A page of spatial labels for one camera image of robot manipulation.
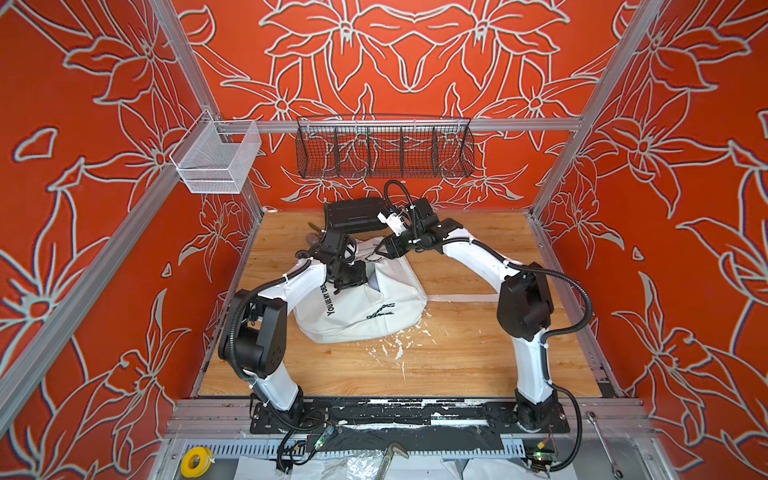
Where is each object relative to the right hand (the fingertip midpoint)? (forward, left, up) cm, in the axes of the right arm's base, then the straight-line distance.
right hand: (377, 245), depth 88 cm
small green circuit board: (-52, -38, -18) cm, 67 cm away
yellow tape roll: (-51, +41, -15) cm, 67 cm away
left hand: (-6, +3, -7) cm, 10 cm away
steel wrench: (-54, -54, -16) cm, 78 cm away
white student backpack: (-15, -2, -10) cm, 18 cm away
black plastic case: (+22, +9, -10) cm, 26 cm away
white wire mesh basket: (+19, +51, +17) cm, 57 cm away
